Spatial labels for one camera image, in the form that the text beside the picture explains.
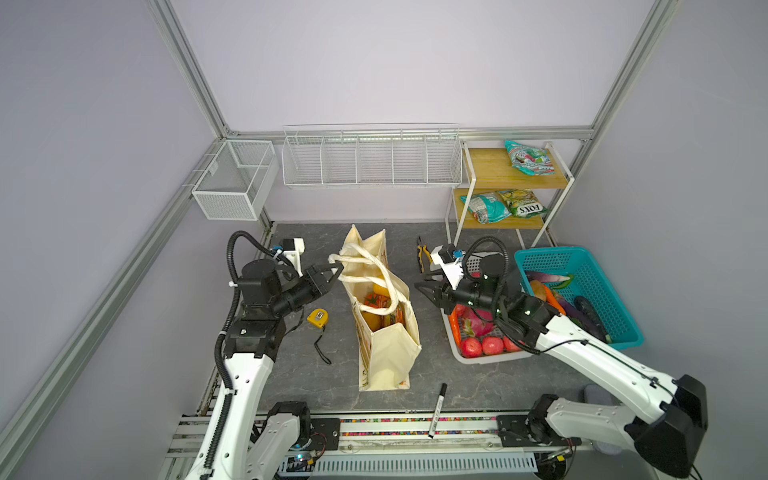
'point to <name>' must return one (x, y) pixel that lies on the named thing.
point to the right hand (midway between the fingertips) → (419, 281)
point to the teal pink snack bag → (534, 161)
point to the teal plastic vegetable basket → (578, 265)
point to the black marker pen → (438, 410)
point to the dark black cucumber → (585, 307)
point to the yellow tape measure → (318, 317)
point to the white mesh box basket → (238, 181)
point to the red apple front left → (471, 348)
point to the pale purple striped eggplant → (544, 277)
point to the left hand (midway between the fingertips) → (343, 272)
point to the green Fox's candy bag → (523, 203)
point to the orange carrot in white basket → (454, 320)
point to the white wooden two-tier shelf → (508, 188)
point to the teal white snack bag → (488, 208)
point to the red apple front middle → (492, 345)
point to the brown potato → (539, 289)
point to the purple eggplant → (573, 312)
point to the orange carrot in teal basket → (553, 301)
